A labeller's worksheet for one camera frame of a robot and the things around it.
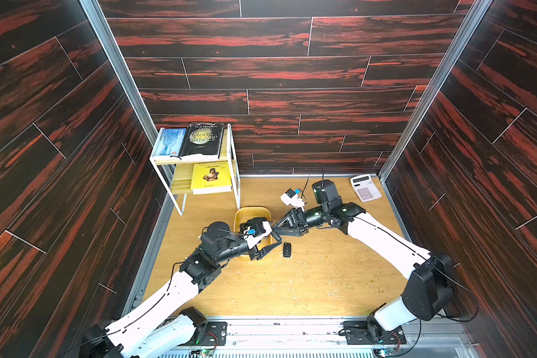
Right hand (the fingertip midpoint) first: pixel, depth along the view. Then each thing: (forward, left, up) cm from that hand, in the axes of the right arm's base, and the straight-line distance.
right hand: (278, 228), depth 72 cm
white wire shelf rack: (+44, +61, -16) cm, 77 cm away
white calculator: (+42, -46, -24) cm, 67 cm away
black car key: (+5, -4, -24) cm, 25 cm away
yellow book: (+28, +29, -5) cm, 41 cm away
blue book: (+32, +43, +10) cm, 55 cm away
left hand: (-3, +1, +3) cm, 4 cm away
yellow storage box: (+19, +16, -19) cm, 31 cm away
